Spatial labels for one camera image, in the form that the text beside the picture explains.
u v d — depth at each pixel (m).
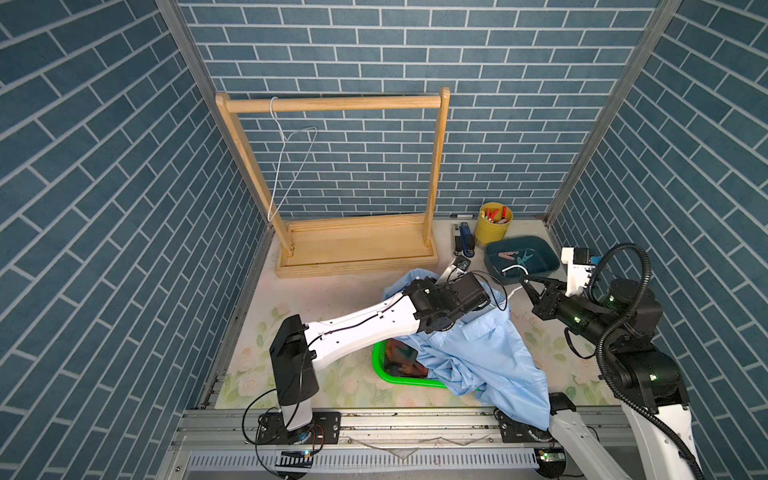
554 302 0.52
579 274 0.52
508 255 1.09
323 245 1.09
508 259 1.09
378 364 0.77
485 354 0.65
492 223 1.05
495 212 1.05
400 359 0.76
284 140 0.87
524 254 1.09
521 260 1.08
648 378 0.40
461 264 0.64
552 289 0.55
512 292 0.63
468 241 1.09
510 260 1.09
